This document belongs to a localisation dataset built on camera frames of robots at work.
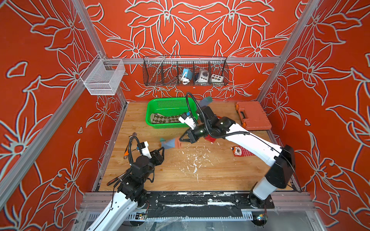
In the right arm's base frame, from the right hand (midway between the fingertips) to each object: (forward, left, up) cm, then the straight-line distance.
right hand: (179, 140), depth 69 cm
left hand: (+1, +11, -11) cm, 15 cm away
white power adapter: (+43, -14, +8) cm, 46 cm away
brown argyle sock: (+30, +19, -20) cm, 41 cm away
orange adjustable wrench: (+4, +35, -23) cm, 42 cm away
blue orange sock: (+54, -20, -25) cm, 62 cm away
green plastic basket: (+44, +9, -21) cm, 50 cm away
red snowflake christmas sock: (+13, -20, -21) cm, 31 cm away
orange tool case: (+32, -52, -19) cm, 64 cm away
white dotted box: (+46, -23, +5) cm, 51 cm away
